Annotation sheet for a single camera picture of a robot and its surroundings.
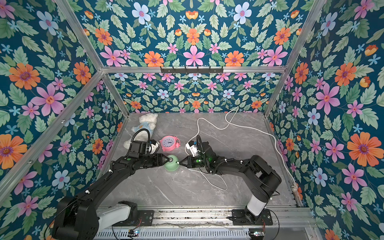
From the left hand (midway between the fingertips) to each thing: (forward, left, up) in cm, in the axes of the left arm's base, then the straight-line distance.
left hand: (168, 159), depth 83 cm
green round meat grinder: (-4, -2, -1) cm, 5 cm away
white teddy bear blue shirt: (+32, +18, -2) cm, 37 cm away
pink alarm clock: (+17, +2, -9) cm, 19 cm away
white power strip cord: (+34, -42, -10) cm, 55 cm away
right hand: (-2, -9, +1) cm, 9 cm away
